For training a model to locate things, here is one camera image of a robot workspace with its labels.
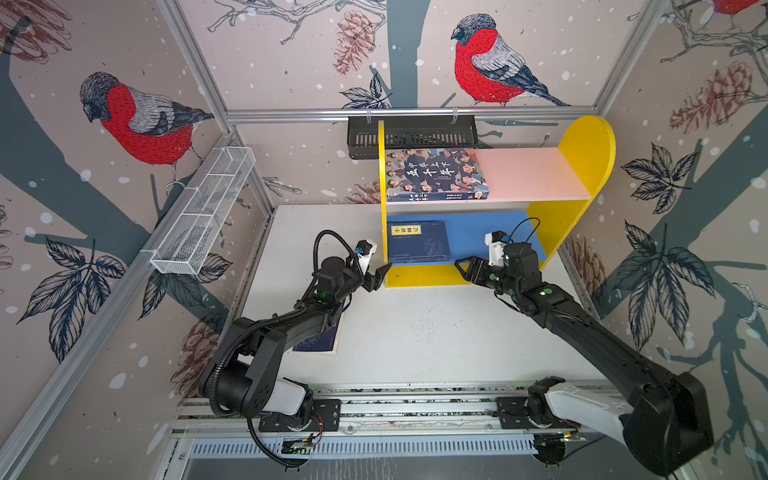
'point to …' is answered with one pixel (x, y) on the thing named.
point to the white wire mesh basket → (199, 214)
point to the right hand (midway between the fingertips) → (459, 267)
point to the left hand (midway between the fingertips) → (380, 257)
